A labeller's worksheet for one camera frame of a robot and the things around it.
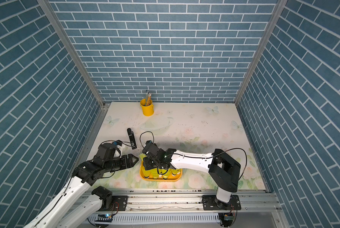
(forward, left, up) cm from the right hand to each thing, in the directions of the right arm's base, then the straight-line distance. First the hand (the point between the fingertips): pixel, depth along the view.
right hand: (144, 165), depth 78 cm
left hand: (0, +3, +4) cm, 5 cm away
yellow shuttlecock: (-3, -1, -5) cm, 6 cm away
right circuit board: (-19, -47, -10) cm, 52 cm away
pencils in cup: (+49, +7, +8) cm, 50 cm away
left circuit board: (-24, +17, -12) cm, 32 cm away
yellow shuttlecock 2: (-3, -7, -2) cm, 8 cm away
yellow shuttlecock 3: (-3, -12, -4) cm, 13 cm away
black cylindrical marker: (+21, +15, -8) cm, 27 cm away
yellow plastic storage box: (-3, -15, -8) cm, 17 cm away
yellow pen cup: (+44, +9, -3) cm, 45 cm away
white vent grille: (-22, -11, -10) cm, 27 cm away
